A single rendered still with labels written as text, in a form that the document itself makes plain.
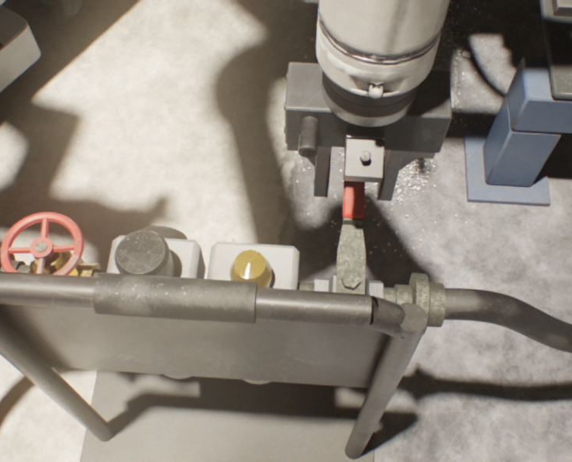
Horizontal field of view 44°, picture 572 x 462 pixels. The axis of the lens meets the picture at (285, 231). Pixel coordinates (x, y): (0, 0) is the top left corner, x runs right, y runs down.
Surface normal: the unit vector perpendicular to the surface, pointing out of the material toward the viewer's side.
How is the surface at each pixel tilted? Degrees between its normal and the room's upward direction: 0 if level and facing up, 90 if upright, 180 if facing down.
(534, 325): 59
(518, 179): 90
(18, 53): 90
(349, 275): 0
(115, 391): 0
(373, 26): 90
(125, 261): 0
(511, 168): 90
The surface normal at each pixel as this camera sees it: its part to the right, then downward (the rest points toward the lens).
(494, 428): 0.00, -0.46
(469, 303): -0.08, -0.22
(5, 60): 0.81, 0.52
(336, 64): -0.67, 0.66
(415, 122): -0.07, 0.89
